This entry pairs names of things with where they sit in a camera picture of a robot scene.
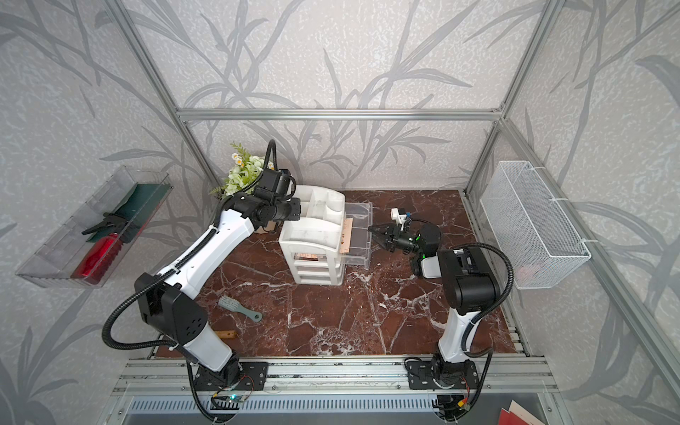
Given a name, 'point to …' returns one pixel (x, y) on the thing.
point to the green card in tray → (137, 207)
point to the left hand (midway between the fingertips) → (295, 207)
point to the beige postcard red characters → (346, 235)
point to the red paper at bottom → (516, 415)
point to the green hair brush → (235, 305)
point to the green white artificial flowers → (244, 170)
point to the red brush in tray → (98, 259)
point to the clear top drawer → (360, 243)
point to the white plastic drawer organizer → (312, 243)
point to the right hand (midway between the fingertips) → (369, 233)
